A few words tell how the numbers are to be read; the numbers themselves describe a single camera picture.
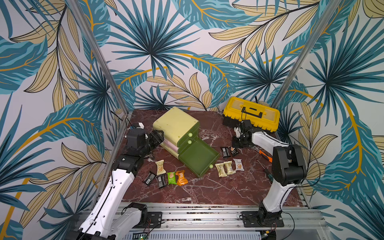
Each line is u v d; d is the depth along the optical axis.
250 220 0.73
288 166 0.50
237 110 1.00
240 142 0.86
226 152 0.97
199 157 0.92
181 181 0.84
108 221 0.41
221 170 0.88
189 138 0.84
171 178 0.86
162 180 0.85
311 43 0.80
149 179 0.86
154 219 0.73
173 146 0.83
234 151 0.95
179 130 0.81
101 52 0.86
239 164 0.92
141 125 0.68
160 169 0.88
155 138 0.65
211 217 1.73
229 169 0.89
